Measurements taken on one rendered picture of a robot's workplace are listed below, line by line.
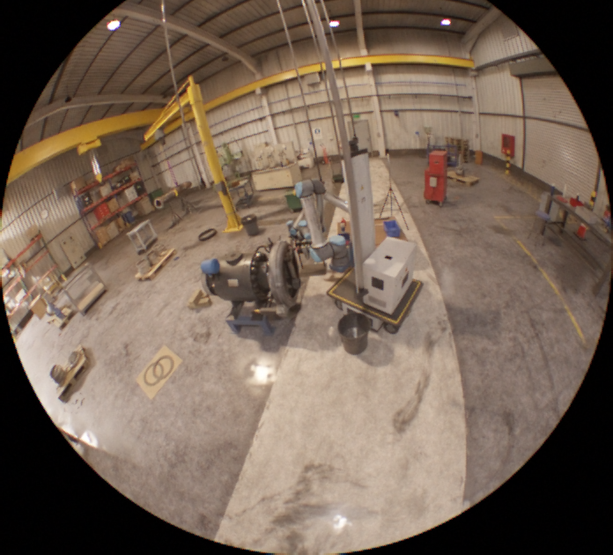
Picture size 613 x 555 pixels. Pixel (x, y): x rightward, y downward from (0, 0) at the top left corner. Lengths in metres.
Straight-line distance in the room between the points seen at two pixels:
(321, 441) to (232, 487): 0.95
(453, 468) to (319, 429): 1.24
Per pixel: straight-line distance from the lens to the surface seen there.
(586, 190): 8.50
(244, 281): 2.27
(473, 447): 2.24
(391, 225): 3.23
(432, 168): 5.08
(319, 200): 1.88
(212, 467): 2.40
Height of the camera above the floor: 2.01
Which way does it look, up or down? 31 degrees down
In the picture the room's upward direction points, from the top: 14 degrees counter-clockwise
